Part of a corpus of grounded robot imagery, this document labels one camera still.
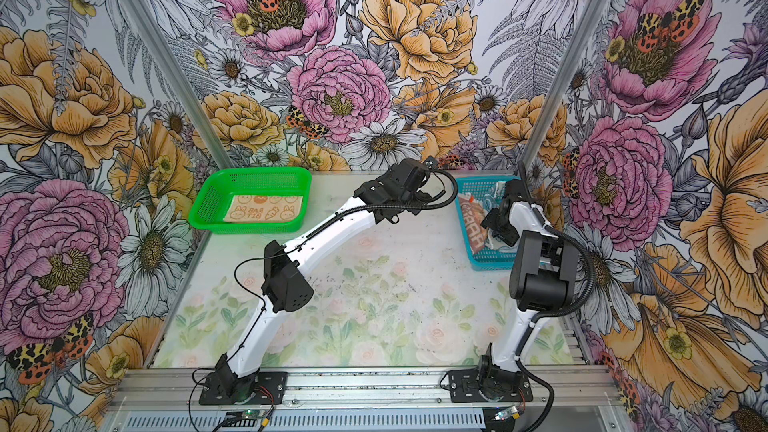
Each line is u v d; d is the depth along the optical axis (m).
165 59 0.88
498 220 0.85
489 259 0.99
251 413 0.71
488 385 0.69
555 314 0.52
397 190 0.65
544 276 0.52
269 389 0.73
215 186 1.09
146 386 0.76
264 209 1.08
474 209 1.05
